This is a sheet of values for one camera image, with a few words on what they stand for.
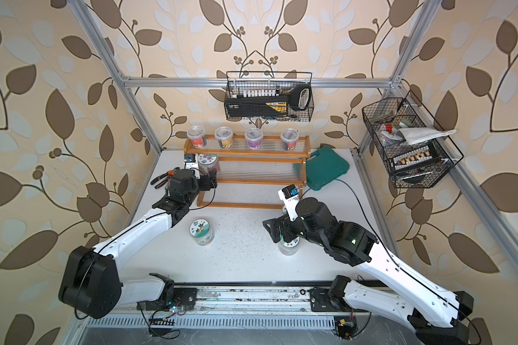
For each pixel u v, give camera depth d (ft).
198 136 2.58
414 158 2.21
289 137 2.54
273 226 1.81
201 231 2.70
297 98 2.84
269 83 2.99
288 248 2.58
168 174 3.56
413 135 2.10
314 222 1.52
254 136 2.58
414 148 2.31
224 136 2.58
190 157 2.33
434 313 1.27
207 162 2.78
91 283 1.34
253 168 4.04
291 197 1.81
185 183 2.07
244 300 2.48
